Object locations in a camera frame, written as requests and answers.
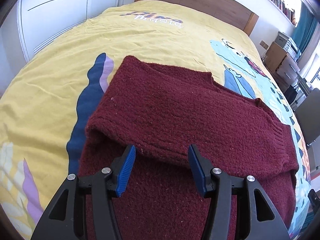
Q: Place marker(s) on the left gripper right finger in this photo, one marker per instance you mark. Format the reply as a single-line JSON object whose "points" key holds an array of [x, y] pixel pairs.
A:
{"points": [[256, 216]]}

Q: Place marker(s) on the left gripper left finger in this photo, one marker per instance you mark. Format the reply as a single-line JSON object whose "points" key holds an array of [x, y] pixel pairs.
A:
{"points": [[65, 215]]}

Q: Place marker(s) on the dark red knit sweater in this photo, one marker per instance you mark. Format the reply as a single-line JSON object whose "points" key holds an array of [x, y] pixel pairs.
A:
{"points": [[162, 110]]}

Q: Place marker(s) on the grey desk chair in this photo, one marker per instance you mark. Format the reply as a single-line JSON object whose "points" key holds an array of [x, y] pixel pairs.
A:
{"points": [[308, 116]]}

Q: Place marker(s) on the yellow dinosaur bedspread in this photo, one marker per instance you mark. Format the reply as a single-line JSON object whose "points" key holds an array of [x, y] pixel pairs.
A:
{"points": [[45, 110]]}

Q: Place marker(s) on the wooden drawer cabinet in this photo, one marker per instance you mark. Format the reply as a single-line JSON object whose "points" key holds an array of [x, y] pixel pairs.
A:
{"points": [[278, 61]]}

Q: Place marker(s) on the white printer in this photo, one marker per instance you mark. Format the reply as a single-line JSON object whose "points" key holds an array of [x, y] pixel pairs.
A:
{"points": [[288, 44]]}

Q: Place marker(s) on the right teal curtain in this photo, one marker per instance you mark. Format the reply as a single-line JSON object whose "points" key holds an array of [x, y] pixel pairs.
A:
{"points": [[305, 28]]}

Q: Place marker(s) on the white wardrobe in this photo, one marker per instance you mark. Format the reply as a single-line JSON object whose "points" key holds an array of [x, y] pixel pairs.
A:
{"points": [[42, 21]]}

